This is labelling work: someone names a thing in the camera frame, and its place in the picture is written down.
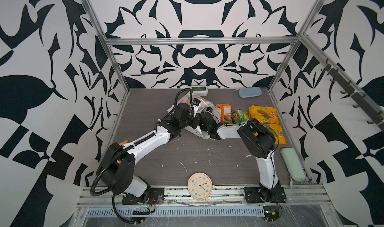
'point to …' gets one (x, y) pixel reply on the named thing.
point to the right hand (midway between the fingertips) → (193, 119)
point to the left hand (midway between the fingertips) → (201, 111)
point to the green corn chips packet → (239, 116)
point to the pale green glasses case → (293, 163)
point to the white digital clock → (200, 90)
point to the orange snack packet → (225, 110)
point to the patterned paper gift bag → (199, 104)
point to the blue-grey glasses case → (247, 92)
